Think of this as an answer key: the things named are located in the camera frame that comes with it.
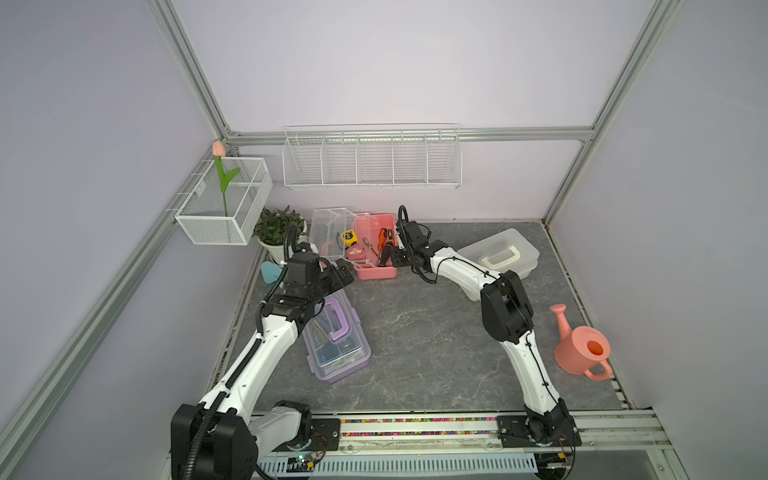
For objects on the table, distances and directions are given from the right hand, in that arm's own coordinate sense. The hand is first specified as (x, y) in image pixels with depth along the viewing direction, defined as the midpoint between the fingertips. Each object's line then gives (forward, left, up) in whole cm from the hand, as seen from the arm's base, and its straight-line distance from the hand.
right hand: (394, 252), depth 101 cm
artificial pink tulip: (+7, +49, +26) cm, 56 cm away
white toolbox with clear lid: (-2, -36, +3) cm, 37 cm away
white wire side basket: (0, +47, +23) cm, 52 cm away
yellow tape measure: (+6, +16, +1) cm, 17 cm away
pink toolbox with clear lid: (+12, +12, -8) cm, 19 cm away
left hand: (-17, +14, +12) cm, 25 cm away
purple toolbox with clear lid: (-33, +16, +3) cm, 37 cm away
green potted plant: (+3, +37, +9) cm, 38 cm away
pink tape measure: (0, +13, 0) cm, 13 cm away
